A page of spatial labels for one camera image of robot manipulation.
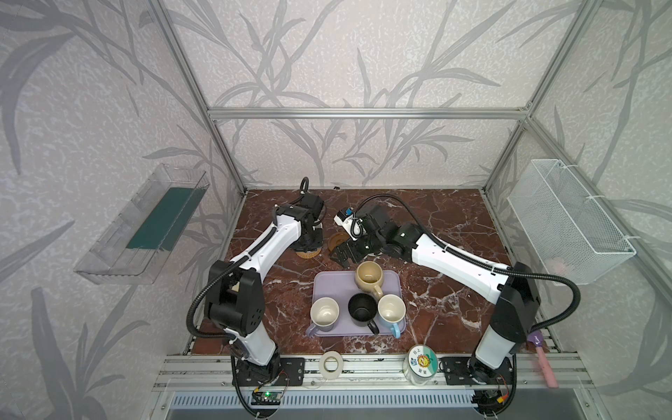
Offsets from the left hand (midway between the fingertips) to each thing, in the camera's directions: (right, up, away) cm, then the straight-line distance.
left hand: (313, 245), depth 88 cm
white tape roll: (+7, -35, -15) cm, 39 cm away
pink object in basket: (+71, -4, -15) cm, 73 cm away
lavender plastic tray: (+9, -17, -10) cm, 22 cm away
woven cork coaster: (-3, -5, +11) cm, 13 cm away
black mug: (+17, -20, -4) cm, 27 cm away
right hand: (+9, +1, -10) cm, 14 cm away
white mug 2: (+4, -21, -5) cm, 22 cm away
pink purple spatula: (+68, -27, -11) cm, 74 cm away
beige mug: (+19, -11, +3) cm, 22 cm away
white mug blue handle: (+26, -20, -4) cm, 33 cm away
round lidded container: (+31, -29, -20) cm, 47 cm away
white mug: (+3, +8, -10) cm, 13 cm away
